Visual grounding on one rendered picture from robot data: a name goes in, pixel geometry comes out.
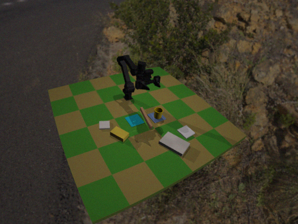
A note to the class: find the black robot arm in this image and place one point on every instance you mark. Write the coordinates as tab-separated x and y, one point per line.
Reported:
135	70

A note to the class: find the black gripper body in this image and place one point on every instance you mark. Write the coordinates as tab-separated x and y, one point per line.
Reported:
147	80

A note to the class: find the yellow rectangular block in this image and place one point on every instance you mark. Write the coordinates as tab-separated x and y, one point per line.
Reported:
119	134

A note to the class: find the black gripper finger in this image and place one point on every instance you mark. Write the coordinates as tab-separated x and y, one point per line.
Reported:
157	82
143	86

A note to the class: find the tan flat bar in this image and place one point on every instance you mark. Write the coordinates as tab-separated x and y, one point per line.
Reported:
146	118

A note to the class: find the yellow cup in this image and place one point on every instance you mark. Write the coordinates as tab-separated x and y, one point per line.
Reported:
158	112

